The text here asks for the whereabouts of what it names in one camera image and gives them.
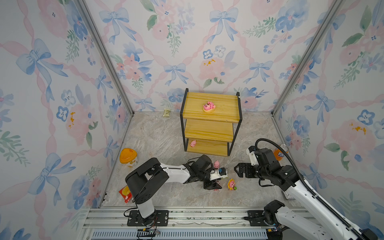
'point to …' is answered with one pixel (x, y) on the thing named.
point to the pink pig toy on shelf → (193, 143)
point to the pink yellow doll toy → (231, 185)
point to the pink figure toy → (216, 189)
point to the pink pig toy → (216, 164)
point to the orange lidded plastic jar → (128, 156)
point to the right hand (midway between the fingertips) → (241, 167)
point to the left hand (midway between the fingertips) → (220, 181)
